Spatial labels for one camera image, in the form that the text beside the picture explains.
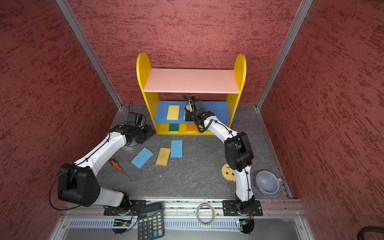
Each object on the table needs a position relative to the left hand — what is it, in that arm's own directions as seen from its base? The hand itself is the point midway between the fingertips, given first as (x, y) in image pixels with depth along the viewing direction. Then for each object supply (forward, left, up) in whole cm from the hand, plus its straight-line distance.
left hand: (153, 136), depth 86 cm
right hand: (+15, -19, +2) cm, 24 cm away
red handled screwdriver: (-14, +20, -12) cm, 28 cm away
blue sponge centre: (-1, -13, -12) cm, 18 cm away
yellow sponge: (+17, -10, +2) cm, 20 cm away
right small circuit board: (-41, -52, -15) cm, 68 cm away
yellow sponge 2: (+25, -20, 0) cm, 32 cm away
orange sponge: (+15, -22, -12) cm, 29 cm away
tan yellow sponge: (-8, -6, -11) cm, 14 cm away
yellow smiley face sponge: (-17, -44, -10) cm, 49 cm away
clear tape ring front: (-33, -32, -13) cm, 48 cm away
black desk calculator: (-42, -5, -11) cm, 44 cm away
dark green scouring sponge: (+14, -9, -10) cm, 20 cm away
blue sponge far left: (-7, +9, -14) cm, 18 cm away
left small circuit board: (-41, +12, -16) cm, 46 cm away
